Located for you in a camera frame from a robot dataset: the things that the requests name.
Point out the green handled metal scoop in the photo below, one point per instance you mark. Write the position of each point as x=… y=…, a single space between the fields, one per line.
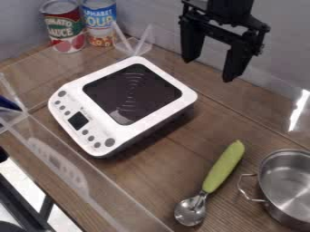
x=190 y=210

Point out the tomato sauce can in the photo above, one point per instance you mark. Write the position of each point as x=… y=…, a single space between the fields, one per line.
x=65 y=25

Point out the white and black stove top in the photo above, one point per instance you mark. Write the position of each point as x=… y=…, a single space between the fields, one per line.
x=116 y=105

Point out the silver pot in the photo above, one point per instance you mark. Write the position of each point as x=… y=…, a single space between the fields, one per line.
x=284 y=184

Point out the clear acrylic barrier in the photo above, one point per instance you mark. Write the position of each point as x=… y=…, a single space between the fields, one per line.
x=85 y=192

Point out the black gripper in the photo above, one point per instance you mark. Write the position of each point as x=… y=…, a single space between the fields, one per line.
x=232 y=12

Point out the alphabet soup can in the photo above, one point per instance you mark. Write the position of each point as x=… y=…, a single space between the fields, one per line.
x=100 y=17

